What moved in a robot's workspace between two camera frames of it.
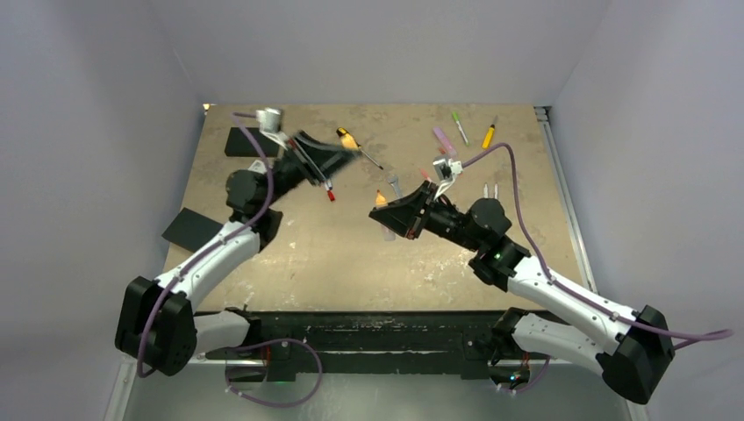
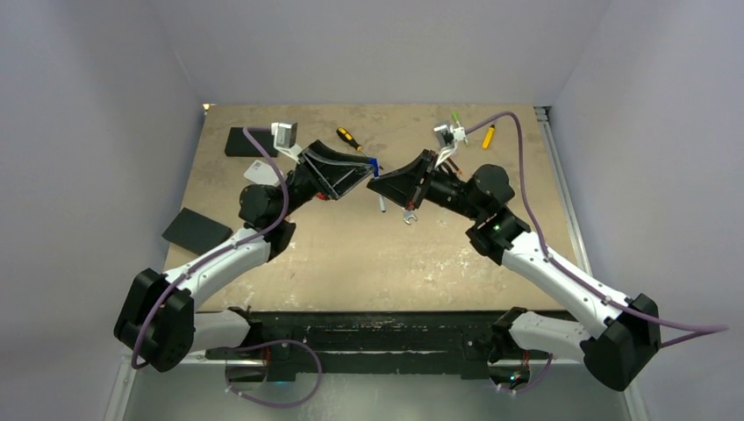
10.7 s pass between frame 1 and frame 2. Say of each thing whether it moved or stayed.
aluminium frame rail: stayed
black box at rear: stayed
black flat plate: stayed
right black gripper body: moved
